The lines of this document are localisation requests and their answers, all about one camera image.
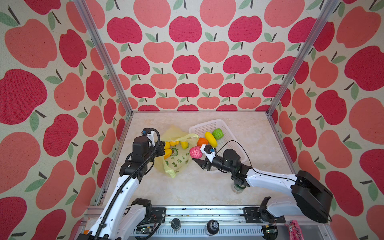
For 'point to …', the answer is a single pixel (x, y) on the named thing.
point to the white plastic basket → (228, 141)
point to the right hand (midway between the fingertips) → (199, 151)
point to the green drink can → (238, 188)
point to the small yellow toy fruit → (173, 143)
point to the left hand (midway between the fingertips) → (167, 143)
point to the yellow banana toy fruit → (185, 145)
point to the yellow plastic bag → (180, 156)
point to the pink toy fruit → (195, 152)
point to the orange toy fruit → (202, 141)
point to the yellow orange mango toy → (168, 151)
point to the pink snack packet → (294, 230)
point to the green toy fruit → (218, 133)
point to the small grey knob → (175, 224)
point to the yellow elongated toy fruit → (211, 139)
